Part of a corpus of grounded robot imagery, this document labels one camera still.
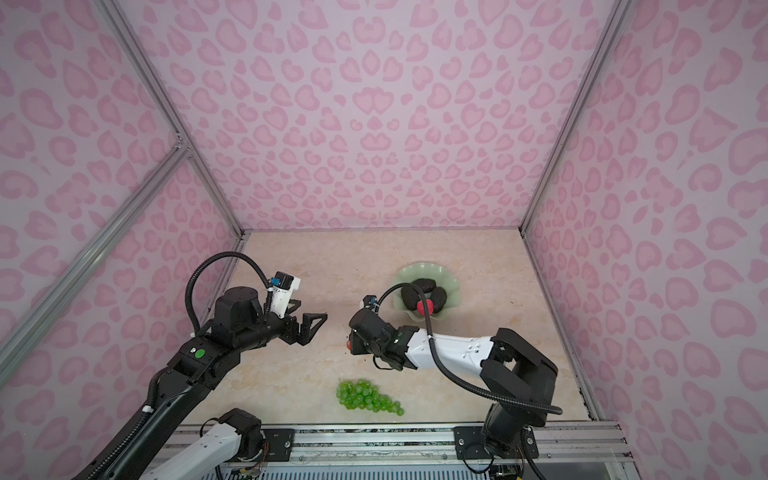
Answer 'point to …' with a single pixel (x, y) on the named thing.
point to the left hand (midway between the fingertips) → (312, 305)
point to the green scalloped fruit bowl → (441, 276)
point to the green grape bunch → (361, 394)
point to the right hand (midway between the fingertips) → (353, 336)
